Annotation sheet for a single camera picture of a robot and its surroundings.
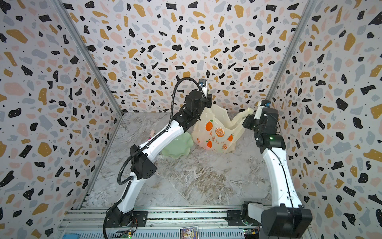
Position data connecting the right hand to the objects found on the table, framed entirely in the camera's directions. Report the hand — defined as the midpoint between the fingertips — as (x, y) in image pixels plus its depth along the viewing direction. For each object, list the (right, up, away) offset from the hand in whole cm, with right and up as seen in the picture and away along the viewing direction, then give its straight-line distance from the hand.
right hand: (248, 115), depth 74 cm
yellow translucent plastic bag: (-16, -9, +10) cm, 21 cm away
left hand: (-19, +14, +3) cm, 24 cm away
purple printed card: (-28, -55, -5) cm, 62 cm away
